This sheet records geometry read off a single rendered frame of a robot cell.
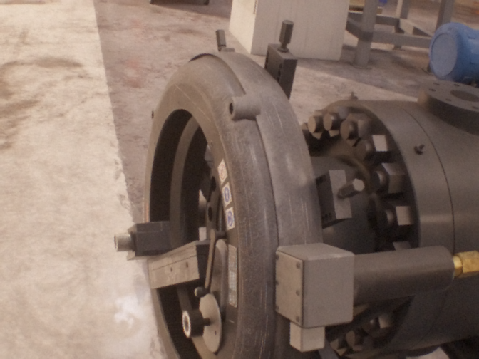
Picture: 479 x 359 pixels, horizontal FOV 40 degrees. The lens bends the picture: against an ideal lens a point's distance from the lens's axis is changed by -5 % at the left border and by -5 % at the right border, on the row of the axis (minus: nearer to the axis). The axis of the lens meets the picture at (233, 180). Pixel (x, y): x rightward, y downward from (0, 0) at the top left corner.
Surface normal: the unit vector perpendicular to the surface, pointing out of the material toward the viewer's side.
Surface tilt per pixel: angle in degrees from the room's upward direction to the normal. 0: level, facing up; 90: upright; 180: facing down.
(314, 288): 67
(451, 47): 90
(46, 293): 0
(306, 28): 90
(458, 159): 33
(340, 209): 50
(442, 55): 90
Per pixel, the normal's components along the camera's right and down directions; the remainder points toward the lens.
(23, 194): 0.12, -0.89
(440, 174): 0.30, -0.42
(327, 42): 0.22, 0.45
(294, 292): -0.94, 0.04
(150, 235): 0.34, -0.20
